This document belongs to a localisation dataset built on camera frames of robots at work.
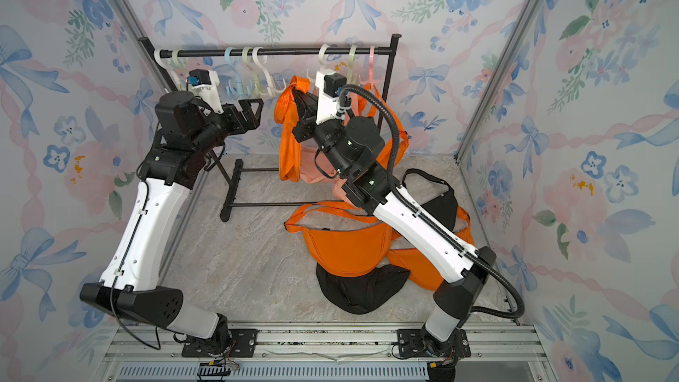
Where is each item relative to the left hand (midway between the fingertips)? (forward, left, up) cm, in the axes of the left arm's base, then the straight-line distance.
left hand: (249, 101), depth 64 cm
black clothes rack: (+9, +21, -48) cm, 54 cm away
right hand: (-8, -14, +8) cm, 18 cm away
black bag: (-31, -30, -48) cm, 64 cm away
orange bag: (-19, -26, -43) cm, 54 cm away
